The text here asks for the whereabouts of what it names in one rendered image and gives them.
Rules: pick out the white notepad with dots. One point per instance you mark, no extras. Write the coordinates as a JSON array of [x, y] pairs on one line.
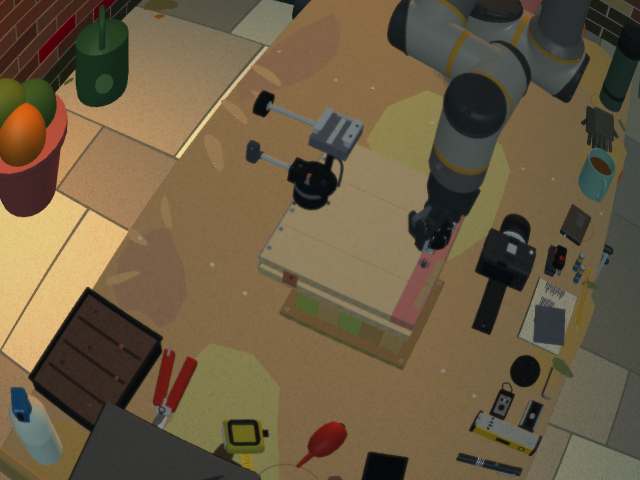
[[555, 295]]

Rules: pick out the black tablet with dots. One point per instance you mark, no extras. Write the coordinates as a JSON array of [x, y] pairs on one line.
[[384, 467]]

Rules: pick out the small black card case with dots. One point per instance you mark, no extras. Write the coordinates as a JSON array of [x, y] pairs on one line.
[[531, 415]]

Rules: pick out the black seed tray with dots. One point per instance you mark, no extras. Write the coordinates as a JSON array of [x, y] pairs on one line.
[[95, 355]]

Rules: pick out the black round clamp knob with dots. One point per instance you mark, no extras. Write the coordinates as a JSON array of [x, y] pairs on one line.
[[263, 103]]

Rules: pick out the yellow tape measure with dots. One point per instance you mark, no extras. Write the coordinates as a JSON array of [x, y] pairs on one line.
[[243, 436]]

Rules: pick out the yellow pencil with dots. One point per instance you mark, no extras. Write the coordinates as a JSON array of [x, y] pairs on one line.
[[582, 295]]

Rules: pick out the dark green thermos flask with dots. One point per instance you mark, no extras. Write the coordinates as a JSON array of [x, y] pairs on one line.
[[620, 67]]

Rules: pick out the black remote red button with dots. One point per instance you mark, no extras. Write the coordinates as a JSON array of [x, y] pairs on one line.
[[556, 260]]

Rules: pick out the black ball head lock knob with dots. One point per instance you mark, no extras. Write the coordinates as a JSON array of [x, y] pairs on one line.
[[254, 151]]

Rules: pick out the grey dovetail clamp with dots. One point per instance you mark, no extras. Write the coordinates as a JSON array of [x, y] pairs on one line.
[[336, 132]]

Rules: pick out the dark grey box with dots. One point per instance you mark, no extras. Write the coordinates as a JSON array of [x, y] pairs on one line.
[[150, 450]]

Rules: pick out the wooden barn-door tracker body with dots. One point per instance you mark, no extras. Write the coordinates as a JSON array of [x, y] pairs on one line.
[[350, 250]]

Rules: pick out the blue white battery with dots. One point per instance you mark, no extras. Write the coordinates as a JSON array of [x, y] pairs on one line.
[[580, 260], [578, 274]]

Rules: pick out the black tracker knob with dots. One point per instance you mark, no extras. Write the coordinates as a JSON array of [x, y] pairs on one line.
[[440, 239]]

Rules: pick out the red air blower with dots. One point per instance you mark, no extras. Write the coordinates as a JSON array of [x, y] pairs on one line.
[[325, 437]]

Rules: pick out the black pen torch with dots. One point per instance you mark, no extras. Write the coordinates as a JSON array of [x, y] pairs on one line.
[[490, 464]]

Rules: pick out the teal mug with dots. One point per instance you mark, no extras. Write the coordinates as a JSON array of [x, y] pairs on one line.
[[597, 172]]

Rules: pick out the dark blue cloth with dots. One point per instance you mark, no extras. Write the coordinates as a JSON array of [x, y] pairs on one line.
[[549, 325]]

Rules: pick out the brown notebook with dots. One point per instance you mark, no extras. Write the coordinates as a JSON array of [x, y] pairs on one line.
[[575, 224]]

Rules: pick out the red pot with fruits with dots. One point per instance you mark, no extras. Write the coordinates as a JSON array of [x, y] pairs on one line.
[[30, 160]]

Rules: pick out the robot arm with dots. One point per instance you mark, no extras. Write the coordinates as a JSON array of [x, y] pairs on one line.
[[470, 125]]

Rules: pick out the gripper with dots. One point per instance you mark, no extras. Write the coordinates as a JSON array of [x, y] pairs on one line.
[[445, 212]]

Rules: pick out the black lens cap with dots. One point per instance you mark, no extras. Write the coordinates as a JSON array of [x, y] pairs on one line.
[[525, 370]]

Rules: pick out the green watering can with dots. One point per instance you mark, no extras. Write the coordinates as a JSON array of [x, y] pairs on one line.
[[102, 65]]

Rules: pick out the yellow spirit level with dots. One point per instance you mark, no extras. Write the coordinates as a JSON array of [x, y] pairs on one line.
[[505, 433]]

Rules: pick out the white spray bottle blue cap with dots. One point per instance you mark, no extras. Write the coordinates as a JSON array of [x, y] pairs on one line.
[[35, 432]]

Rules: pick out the small grey clamp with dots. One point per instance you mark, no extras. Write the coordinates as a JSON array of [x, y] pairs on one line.
[[607, 254]]

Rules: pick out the black camera with dovetail plate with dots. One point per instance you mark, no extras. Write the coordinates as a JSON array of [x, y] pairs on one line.
[[505, 260]]

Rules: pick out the grey hex key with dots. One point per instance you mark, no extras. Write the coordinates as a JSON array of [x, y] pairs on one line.
[[547, 387]]

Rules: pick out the green leaf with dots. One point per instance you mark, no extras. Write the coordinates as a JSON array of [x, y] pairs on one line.
[[563, 367]]

